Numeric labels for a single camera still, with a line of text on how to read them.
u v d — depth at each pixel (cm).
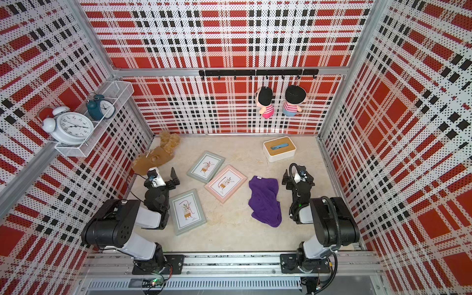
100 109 72
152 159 96
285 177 85
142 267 67
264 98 96
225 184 98
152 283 69
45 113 58
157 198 68
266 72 88
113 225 45
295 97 93
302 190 69
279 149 108
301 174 75
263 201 87
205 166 105
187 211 88
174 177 82
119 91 91
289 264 73
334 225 44
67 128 62
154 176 73
